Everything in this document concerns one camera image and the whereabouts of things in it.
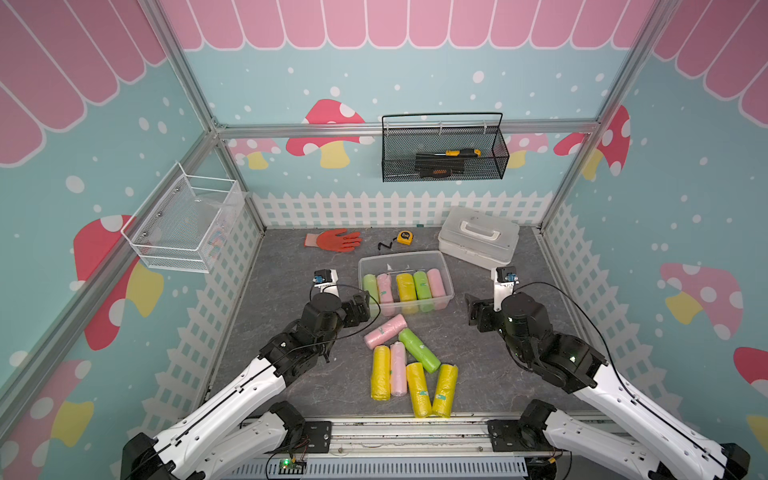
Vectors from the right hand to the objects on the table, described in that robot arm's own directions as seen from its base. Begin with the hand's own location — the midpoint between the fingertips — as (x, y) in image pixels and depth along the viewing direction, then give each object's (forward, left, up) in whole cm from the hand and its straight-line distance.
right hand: (480, 294), depth 71 cm
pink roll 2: (+15, +6, -21) cm, 27 cm away
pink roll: (+16, +24, -21) cm, 35 cm away
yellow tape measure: (+41, +16, -24) cm, 50 cm away
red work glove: (+41, +44, -24) cm, 65 cm away
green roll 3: (-5, +14, -22) cm, 26 cm away
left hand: (+2, +30, -5) cm, 31 cm away
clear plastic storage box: (+31, +18, -27) cm, 44 cm away
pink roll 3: (+1, +23, -22) cm, 32 cm away
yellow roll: (+15, +16, -22) cm, 31 cm away
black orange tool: (+36, +8, +9) cm, 38 cm away
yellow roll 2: (-15, +25, -23) cm, 37 cm away
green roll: (+18, +29, -21) cm, 40 cm away
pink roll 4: (-10, +20, -23) cm, 32 cm away
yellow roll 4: (-16, +7, -22) cm, 28 cm away
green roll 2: (+15, +11, -22) cm, 29 cm away
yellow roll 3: (-16, +14, -22) cm, 31 cm away
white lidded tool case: (+32, -9, -14) cm, 36 cm away
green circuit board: (-31, +46, -28) cm, 62 cm away
